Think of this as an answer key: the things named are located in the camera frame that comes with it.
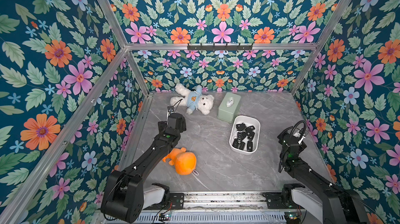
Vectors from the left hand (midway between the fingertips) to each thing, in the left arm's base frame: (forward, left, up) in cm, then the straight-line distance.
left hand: (175, 119), depth 86 cm
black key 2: (-13, -42, -14) cm, 46 cm away
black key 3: (-6, -44, -12) cm, 46 cm away
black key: (-11, -34, -14) cm, 38 cm away
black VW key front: (0, -39, -13) cm, 41 cm away
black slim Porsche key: (-8, -36, -12) cm, 39 cm away
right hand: (-12, -64, -4) cm, 66 cm away
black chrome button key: (-13, -37, -14) cm, 42 cm away
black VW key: (-2, -45, -15) cm, 47 cm away
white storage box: (-6, -40, -12) cm, 43 cm away
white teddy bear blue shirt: (+20, -9, -7) cm, 23 cm away
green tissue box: (+13, -33, -7) cm, 36 cm away
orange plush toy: (-22, -5, -7) cm, 24 cm away
